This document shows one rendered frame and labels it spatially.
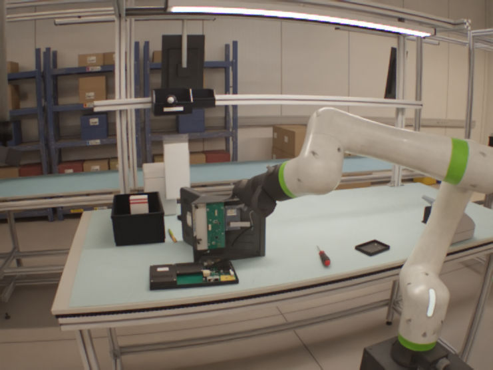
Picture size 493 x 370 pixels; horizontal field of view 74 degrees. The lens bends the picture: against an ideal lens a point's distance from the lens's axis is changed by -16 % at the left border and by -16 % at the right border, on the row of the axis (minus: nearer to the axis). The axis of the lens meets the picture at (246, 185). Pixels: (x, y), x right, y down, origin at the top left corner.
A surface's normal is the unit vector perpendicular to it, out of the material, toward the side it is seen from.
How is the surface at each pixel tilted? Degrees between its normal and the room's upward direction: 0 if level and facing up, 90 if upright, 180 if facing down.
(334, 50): 90
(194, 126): 90
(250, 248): 90
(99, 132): 90
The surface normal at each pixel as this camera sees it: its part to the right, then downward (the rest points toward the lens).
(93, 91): 0.29, 0.24
